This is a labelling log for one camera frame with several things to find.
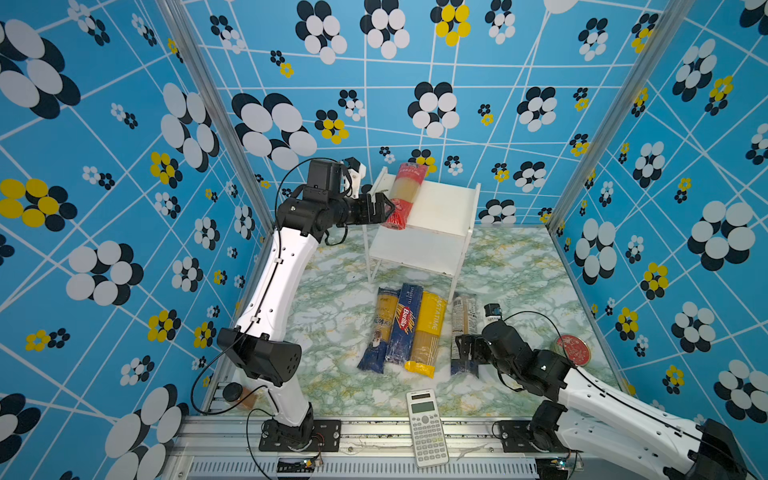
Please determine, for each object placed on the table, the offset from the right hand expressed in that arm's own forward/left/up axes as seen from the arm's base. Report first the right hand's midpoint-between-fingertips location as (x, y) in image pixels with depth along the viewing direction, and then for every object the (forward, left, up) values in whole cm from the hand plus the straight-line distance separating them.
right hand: (471, 339), depth 81 cm
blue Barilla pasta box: (+3, +19, -5) cm, 20 cm away
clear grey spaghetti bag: (+8, 0, -5) cm, 9 cm away
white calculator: (-20, +13, -7) cm, 25 cm away
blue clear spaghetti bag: (-3, +27, -5) cm, 27 cm away
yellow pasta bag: (+10, +10, -6) cm, 16 cm away
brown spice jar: (-14, +60, +1) cm, 62 cm away
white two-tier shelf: (+17, +10, +23) cm, 30 cm away
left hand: (+21, +24, +30) cm, 44 cm away
